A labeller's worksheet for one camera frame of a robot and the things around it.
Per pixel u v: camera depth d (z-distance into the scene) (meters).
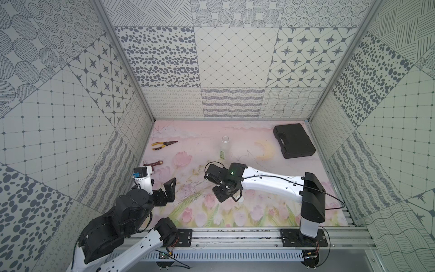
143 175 0.50
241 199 0.63
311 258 0.72
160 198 0.53
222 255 0.70
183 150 1.04
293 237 0.74
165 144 1.07
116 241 0.40
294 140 1.04
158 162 0.97
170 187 0.55
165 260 0.72
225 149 0.93
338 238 0.76
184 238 0.75
